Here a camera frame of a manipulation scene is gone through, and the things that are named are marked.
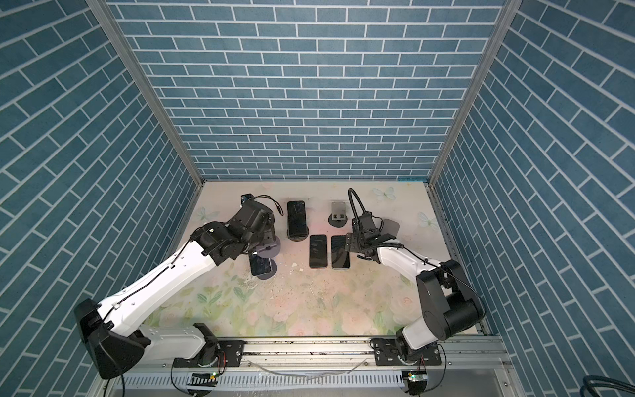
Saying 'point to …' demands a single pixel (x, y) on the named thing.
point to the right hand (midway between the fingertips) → (356, 239)
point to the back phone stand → (298, 239)
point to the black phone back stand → (297, 228)
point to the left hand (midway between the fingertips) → (270, 229)
